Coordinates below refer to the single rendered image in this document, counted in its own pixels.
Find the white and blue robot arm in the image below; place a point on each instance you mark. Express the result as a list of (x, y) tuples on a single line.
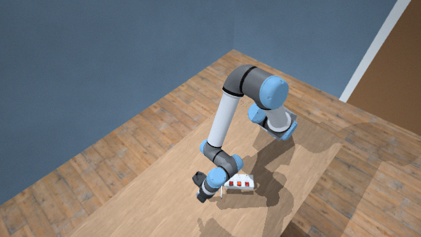
[(269, 92)]

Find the light grey power strip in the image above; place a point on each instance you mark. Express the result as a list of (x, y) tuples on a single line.
[(240, 181)]

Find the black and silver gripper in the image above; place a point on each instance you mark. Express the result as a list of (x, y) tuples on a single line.
[(202, 194)]

